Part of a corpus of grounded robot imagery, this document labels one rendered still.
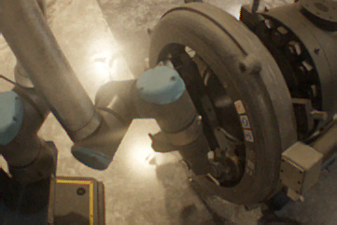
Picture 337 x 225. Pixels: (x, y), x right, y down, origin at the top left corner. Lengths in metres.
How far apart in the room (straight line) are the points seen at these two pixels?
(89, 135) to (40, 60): 0.19
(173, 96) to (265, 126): 0.26
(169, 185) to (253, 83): 0.96
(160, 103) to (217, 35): 0.26
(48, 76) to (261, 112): 0.49
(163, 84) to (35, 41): 0.28
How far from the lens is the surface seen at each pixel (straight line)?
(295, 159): 0.76
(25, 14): 0.49
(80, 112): 0.56
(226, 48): 0.76
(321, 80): 1.04
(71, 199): 1.24
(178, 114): 0.64
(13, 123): 0.77
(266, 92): 0.74
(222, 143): 1.09
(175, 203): 1.53
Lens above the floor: 1.42
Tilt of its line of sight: 47 degrees down
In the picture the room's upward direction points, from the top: 1 degrees clockwise
